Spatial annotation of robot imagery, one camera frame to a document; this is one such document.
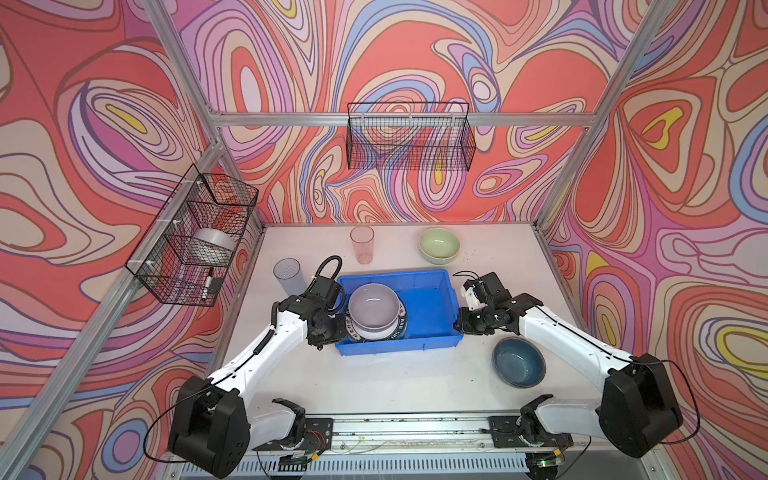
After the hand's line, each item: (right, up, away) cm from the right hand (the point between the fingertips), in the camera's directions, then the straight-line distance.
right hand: (458, 332), depth 84 cm
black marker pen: (-65, +15, -12) cm, 67 cm away
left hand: (-32, 0, -1) cm, 32 cm away
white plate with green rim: (-23, -1, +2) cm, 23 cm away
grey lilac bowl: (-25, +6, +9) cm, 27 cm away
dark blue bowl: (+17, -8, 0) cm, 19 cm away
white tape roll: (-63, +24, -13) cm, 69 cm away
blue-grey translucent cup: (-53, +17, +11) cm, 56 cm away
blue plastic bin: (-6, +8, +15) cm, 18 cm away
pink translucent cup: (-29, +28, +15) cm, 43 cm away
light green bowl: (-1, +25, +27) cm, 37 cm away
